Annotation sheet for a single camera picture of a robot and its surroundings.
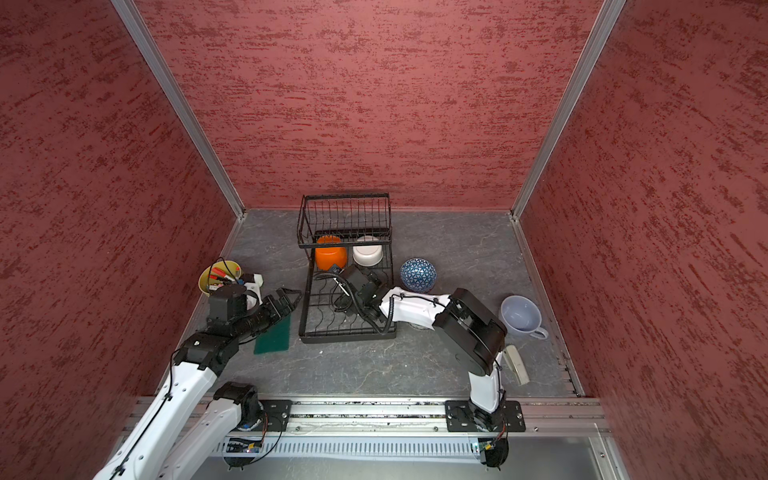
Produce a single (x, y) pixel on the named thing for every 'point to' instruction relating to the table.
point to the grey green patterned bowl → (419, 326)
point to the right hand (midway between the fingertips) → (353, 292)
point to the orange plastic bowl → (326, 257)
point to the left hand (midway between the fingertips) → (294, 307)
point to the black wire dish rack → (334, 230)
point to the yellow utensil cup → (206, 284)
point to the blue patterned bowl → (418, 275)
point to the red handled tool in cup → (218, 274)
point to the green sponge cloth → (276, 338)
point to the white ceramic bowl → (367, 255)
